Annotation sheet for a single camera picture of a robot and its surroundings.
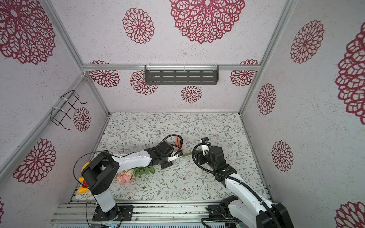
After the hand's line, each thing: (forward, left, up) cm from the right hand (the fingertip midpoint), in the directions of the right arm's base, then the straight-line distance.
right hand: (197, 147), depth 83 cm
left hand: (-1, +18, -12) cm, 22 cm away
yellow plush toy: (-22, +62, -8) cm, 66 cm away
